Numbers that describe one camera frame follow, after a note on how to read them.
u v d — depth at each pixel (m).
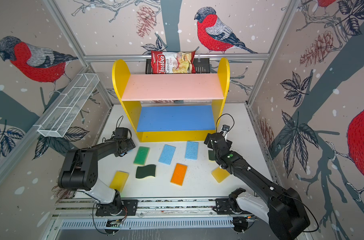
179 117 0.95
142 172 0.83
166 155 0.92
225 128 0.72
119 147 0.70
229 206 0.73
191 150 0.93
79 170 0.46
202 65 0.94
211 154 0.92
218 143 0.61
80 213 0.74
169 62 0.88
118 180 0.82
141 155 0.90
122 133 0.78
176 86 0.73
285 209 0.40
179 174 0.84
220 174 0.84
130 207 0.73
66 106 0.77
